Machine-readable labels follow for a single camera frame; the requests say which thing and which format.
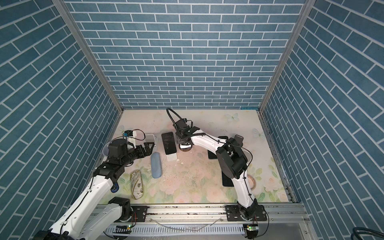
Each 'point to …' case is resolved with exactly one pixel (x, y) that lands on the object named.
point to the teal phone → (211, 155)
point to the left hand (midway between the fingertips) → (148, 144)
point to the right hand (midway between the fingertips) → (181, 136)
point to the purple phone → (169, 142)
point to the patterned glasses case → (136, 181)
